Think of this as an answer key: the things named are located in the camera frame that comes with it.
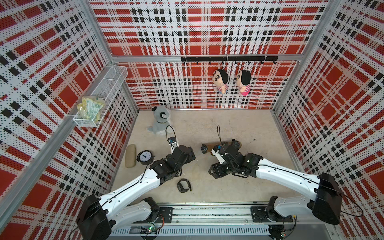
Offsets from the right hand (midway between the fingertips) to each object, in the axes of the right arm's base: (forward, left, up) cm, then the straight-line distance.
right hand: (216, 170), depth 76 cm
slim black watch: (+16, +6, -4) cm, 18 cm away
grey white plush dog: (+32, +35, -2) cm, 47 cm away
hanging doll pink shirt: (+52, -19, +20) cm, 59 cm away
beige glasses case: (+14, +54, -10) cm, 56 cm away
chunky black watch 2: (-6, +19, -8) cm, 22 cm away
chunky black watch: (+18, -14, -4) cm, 23 cm away
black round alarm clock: (+12, +44, -10) cm, 46 cm away
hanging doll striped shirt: (+50, -4, +22) cm, 55 cm away
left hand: (+10, +15, +3) cm, 18 cm away
